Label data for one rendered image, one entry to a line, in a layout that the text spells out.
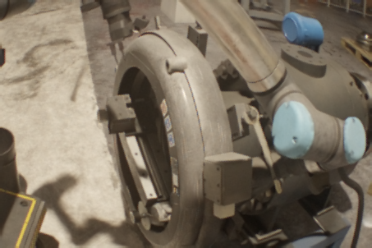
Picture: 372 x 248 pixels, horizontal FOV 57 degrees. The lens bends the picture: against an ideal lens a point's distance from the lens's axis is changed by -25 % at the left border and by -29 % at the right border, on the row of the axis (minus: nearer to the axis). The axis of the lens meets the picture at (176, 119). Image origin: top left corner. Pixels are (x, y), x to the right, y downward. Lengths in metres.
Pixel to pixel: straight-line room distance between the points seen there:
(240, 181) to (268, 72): 0.33
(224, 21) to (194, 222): 0.61
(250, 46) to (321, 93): 0.77
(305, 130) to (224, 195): 0.37
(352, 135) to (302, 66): 0.76
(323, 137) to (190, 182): 0.49
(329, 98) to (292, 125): 0.81
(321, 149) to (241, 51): 0.22
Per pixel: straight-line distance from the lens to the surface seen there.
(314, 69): 1.48
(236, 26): 0.70
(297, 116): 0.67
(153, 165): 1.43
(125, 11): 1.03
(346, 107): 1.55
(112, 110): 1.41
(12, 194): 1.68
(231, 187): 0.99
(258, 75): 0.75
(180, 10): 5.13
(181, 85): 1.10
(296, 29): 1.75
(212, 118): 1.07
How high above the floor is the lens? 1.35
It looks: 28 degrees down
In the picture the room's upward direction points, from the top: 5 degrees clockwise
